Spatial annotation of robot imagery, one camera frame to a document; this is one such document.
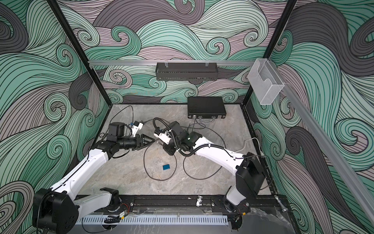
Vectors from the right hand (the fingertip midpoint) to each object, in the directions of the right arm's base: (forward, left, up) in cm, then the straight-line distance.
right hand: (162, 145), depth 77 cm
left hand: (+1, +5, +4) cm, 6 cm away
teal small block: (-5, -1, -17) cm, 18 cm away
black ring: (+18, +47, -15) cm, 53 cm away
